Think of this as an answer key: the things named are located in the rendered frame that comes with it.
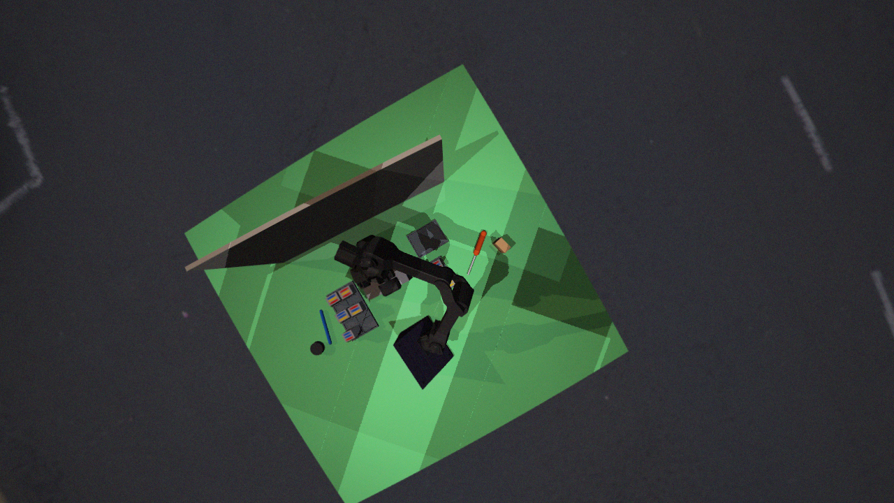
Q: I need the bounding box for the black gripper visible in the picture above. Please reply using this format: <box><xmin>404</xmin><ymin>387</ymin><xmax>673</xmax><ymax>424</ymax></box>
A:
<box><xmin>356</xmin><ymin>235</ymin><xmax>402</xmax><ymax>297</ymax></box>

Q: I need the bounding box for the red-handled screwdriver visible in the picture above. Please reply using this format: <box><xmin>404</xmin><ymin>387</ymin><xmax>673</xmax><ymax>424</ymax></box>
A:
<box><xmin>467</xmin><ymin>231</ymin><xmax>487</xmax><ymax>275</ymax></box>

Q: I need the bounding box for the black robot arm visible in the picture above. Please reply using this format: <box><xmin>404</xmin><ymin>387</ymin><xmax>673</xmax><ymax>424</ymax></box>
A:
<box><xmin>335</xmin><ymin>236</ymin><xmax>474</xmax><ymax>356</ymax></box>

